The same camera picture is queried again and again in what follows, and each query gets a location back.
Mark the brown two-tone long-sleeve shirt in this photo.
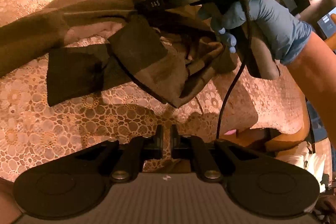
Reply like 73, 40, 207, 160
1, 0, 237, 108

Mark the bare right forearm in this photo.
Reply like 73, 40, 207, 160
286, 32, 336, 146

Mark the blue gloved right hand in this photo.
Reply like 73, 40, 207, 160
198, 0, 314, 65

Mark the lace crochet tablecloth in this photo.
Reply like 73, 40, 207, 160
1, 0, 309, 181

